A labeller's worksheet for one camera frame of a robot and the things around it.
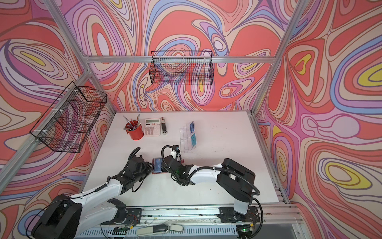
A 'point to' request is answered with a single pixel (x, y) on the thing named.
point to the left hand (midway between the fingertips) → (156, 167)
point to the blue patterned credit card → (157, 165)
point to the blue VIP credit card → (192, 126)
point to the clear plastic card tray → (185, 139)
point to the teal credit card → (193, 139)
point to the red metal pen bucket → (135, 130)
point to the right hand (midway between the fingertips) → (165, 164)
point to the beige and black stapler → (163, 125)
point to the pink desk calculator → (152, 127)
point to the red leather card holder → (152, 170)
